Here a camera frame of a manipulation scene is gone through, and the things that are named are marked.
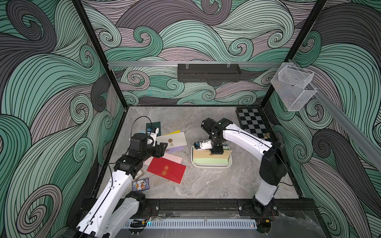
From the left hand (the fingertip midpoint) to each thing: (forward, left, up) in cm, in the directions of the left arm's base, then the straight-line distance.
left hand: (161, 141), depth 76 cm
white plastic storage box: (-7, -37, -14) cm, 40 cm away
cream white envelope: (+13, -4, -20) cm, 24 cm away
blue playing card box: (-17, +12, -18) cm, 27 cm away
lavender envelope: (+6, -5, -20) cm, 21 cm away
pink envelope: (+1, -2, -20) cm, 20 cm away
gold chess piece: (+13, -66, -14) cm, 69 cm away
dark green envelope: (+28, +10, -21) cm, 36 cm away
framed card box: (-11, +14, -18) cm, 25 cm away
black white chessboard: (+28, -62, -16) cm, 70 cm away
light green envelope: (-3, -29, -17) cm, 34 cm away
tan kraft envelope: (-5, -23, -2) cm, 24 cm away
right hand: (+1, -31, -9) cm, 32 cm away
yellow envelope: (+20, -5, -19) cm, 28 cm away
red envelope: (-7, -2, -21) cm, 22 cm away
